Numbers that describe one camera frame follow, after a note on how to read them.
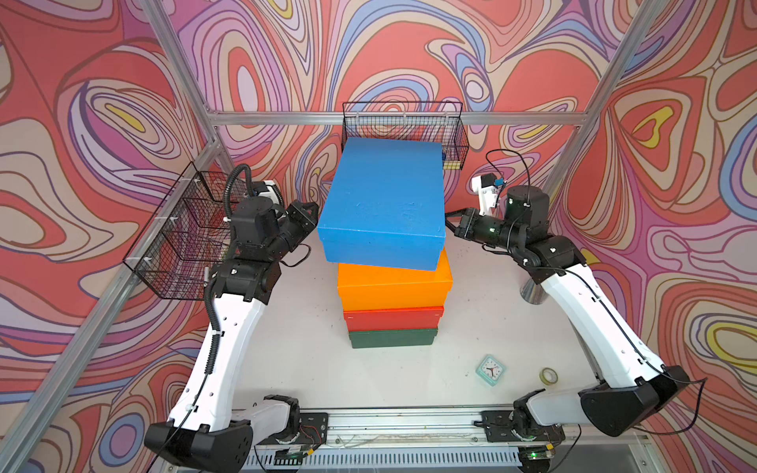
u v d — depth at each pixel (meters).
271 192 0.54
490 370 0.80
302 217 0.56
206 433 0.36
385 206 0.59
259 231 0.46
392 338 0.79
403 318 0.70
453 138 0.92
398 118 0.88
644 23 0.70
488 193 0.60
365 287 0.65
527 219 0.49
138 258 0.62
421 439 0.73
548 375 0.82
